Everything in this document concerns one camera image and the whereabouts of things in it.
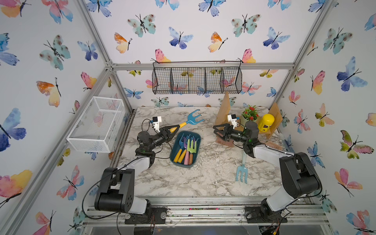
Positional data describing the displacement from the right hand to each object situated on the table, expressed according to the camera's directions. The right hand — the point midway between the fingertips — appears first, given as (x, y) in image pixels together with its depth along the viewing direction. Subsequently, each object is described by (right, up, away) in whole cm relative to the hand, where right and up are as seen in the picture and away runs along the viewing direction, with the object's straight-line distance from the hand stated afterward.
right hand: (215, 129), depth 79 cm
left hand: (-18, +1, -2) cm, 18 cm away
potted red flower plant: (+23, +10, +13) cm, 29 cm away
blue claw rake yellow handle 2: (-17, -15, +15) cm, 27 cm away
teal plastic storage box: (-23, -11, +14) cm, 29 cm away
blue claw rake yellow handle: (-13, +5, 0) cm, 14 cm away
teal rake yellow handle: (-20, -11, +18) cm, 29 cm away
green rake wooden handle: (-13, -13, +16) cm, 25 cm away
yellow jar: (+34, +6, +12) cm, 37 cm away
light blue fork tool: (+18, -24, +10) cm, 32 cm away
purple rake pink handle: (-16, -17, +12) cm, 26 cm away
